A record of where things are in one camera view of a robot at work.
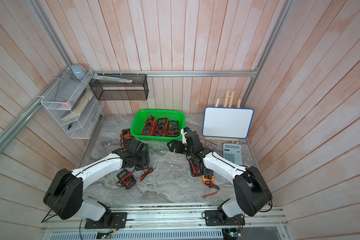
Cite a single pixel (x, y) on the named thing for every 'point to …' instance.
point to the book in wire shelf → (85, 97)
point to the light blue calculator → (233, 153)
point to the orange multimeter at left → (125, 134)
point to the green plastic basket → (139, 118)
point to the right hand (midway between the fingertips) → (172, 144)
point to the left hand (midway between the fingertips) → (143, 161)
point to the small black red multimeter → (126, 179)
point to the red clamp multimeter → (149, 126)
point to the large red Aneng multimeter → (162, 127)
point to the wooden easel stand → (225, 105)
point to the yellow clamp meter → (207, 176)
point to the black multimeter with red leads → (196, 167)
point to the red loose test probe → (209, 194)
